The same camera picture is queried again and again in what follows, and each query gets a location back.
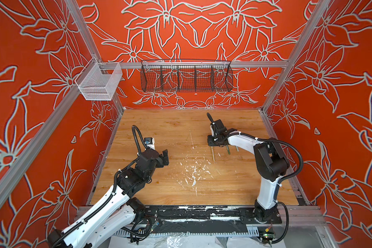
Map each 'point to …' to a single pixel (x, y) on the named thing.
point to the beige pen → (213, 153)
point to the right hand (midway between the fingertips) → (210, 139)
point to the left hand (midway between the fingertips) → (159, 150)
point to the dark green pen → (228, 149)
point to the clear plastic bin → (97, 81)
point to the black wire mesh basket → (187, 76)
